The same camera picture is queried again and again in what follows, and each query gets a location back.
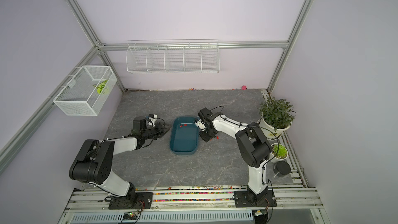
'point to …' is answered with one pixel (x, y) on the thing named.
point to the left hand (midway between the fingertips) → (171, 127)
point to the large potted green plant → (277, 115)
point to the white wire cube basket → (79, 97)
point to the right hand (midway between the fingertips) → (206, 135)
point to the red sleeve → (217, 137)
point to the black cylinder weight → (281, 168)
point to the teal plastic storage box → (184, 136)
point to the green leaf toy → (100, 86)
